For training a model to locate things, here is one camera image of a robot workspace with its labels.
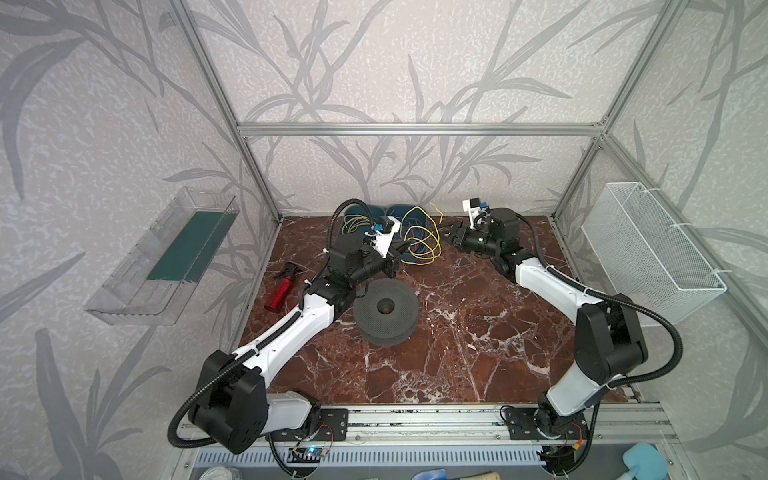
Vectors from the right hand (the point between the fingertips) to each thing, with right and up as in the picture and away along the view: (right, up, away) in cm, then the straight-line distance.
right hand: (437, 223), depth 82 cm
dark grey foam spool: (-14, -27, +7) cm, 31 cm away
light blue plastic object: (+48, -57, -13) cm, 75 cm away
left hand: (-7, -4, -8) cm, 11 cm away
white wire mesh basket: (+44, -8, -17) cm, 48 cm away
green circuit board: (-32, -56, -12) cm, 65 cm away
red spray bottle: (-49, -16, +18) cm, 54 cm away
